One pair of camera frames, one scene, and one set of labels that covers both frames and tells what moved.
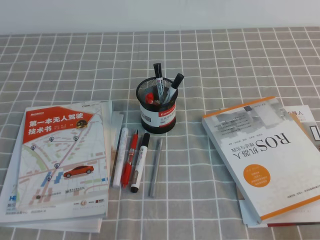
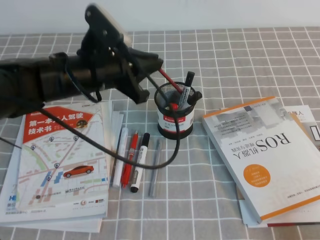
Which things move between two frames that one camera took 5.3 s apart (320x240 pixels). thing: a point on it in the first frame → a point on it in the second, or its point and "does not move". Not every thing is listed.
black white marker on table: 137,178 does not move
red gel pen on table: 126,174 does not move
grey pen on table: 156,169 does not move
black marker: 178,79 → 193,98
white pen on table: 118,167 does not move
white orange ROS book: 274,160 does not move
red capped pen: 149,98 → 175,106
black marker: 158,76 → 183,102
